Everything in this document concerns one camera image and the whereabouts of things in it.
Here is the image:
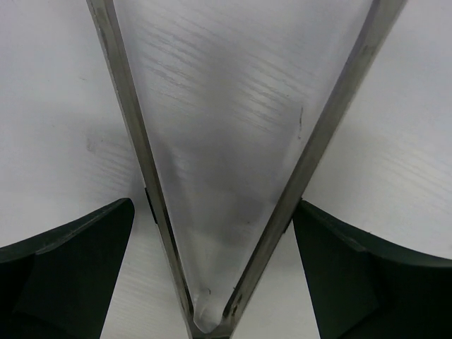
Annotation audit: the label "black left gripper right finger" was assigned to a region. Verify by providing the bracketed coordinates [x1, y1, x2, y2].
[293, 201, 451, 338]

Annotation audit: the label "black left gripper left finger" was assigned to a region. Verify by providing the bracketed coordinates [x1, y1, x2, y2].
[1, 198, 135, 338]

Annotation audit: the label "silver metal tongs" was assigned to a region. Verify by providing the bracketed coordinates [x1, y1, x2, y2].
[87, 1, 406, 338]

